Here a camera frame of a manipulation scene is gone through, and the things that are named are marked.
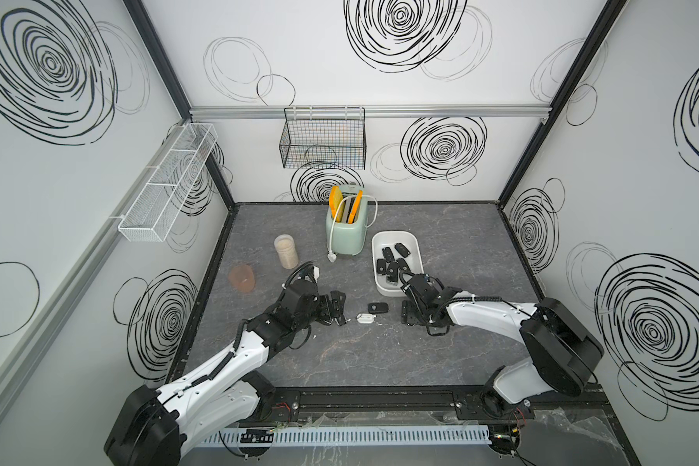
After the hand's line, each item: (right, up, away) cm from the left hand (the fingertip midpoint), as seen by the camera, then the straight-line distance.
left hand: (333, 297), depth 81 cm
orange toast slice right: (+6, +26, +15) cm, 31 cm away
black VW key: (+14, -6, +10) cm, 18 cm away
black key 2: (+15, +6, +19) cm, 25 cm away
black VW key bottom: (+23, +7, +18) cm, 30 cm away
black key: (+18, +10, +21) cm, 30 cm away
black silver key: (+19, +5, +15) cm, 25 cm away
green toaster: (+4, +17, +13) cm, 22 cm away
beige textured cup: (-16, +12, +12) cm, 24 cm away
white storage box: (+21, +11, +23) cm, 33 cm away
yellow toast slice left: (0, +28, +12) cm, 30 cm away
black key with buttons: (+24, +12, +22) cm, 34 cm away
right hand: (+24, -8, +8) cm, 27 cm away
